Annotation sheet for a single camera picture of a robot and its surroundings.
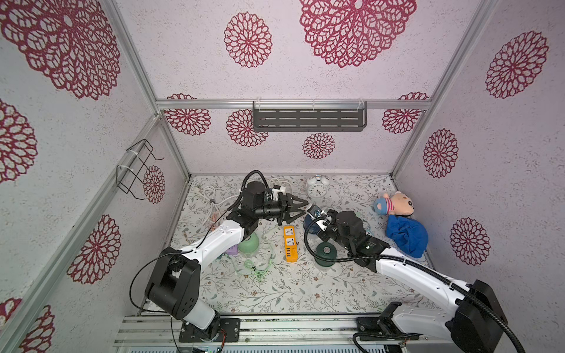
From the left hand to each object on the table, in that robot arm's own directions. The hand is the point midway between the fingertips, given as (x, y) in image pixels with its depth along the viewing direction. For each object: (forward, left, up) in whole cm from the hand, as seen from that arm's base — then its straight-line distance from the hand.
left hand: (307, 207), depth 73 cm
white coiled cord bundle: (+30, +47, -28) cm, 62 cm away
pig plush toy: (+17, -44, -21) cm, 52 cm away
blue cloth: (+2, -44, -23) cm, 50 cm away
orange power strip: (-3, +5, -25) cm, 26 cm away
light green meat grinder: (-6, +21, -18) cm, 28 cm away
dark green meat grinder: (-8, -8, -17) cm, 20 cm away
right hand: (+2, -3, -6) cm, 7 cm away
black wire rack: (+15, +61, +7) cm, 63 cm away
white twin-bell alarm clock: (+27, -8, -21) cm, 35 cm away
